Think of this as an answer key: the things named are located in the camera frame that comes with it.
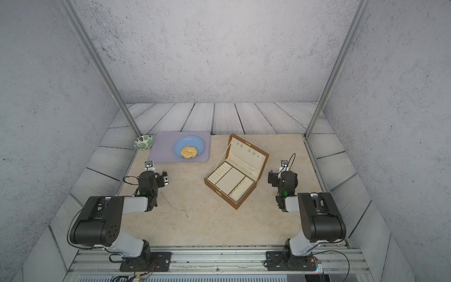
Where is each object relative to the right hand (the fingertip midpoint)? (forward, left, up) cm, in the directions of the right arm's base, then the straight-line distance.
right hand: (283, 169), depth 94 cm
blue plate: (+26, +56, -5) cm, 62 cm away
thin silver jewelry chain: (-18, +56, -7) cm, 59 cm away
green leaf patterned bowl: (+24, +84, -3) cm, 88 cm away
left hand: (-2, +67, +1) cm, 67 cm away
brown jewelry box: (-5, +25, -1) cm, 26 cm away
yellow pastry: (+15, +53, -3) cm, 55 cm away
